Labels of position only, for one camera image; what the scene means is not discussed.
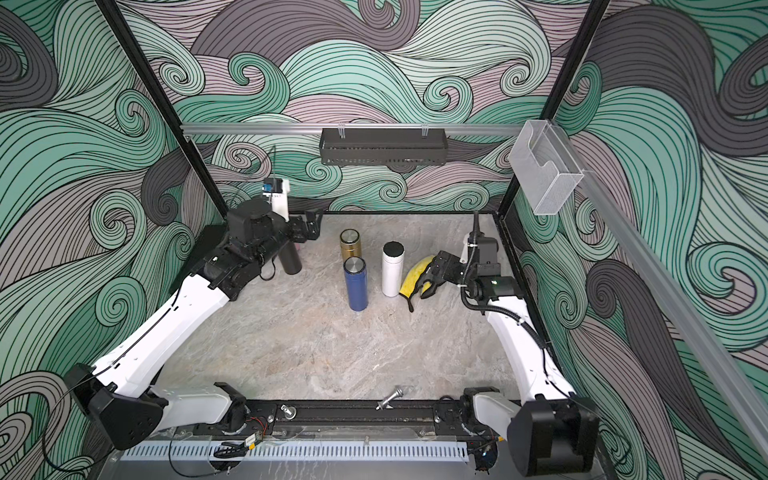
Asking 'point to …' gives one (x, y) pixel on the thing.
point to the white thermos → (393, 253)
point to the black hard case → (208, 240)
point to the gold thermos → (350, 243)
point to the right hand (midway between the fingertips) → (443, 265)
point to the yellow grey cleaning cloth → (412, 276)
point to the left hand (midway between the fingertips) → (301, 204)
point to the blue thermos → (355, 268)
